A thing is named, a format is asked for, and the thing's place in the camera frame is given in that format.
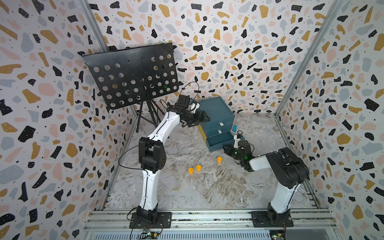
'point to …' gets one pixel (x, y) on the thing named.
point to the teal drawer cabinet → (218, 130)
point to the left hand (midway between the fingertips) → (206, 120)
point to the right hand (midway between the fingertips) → (222, 146)
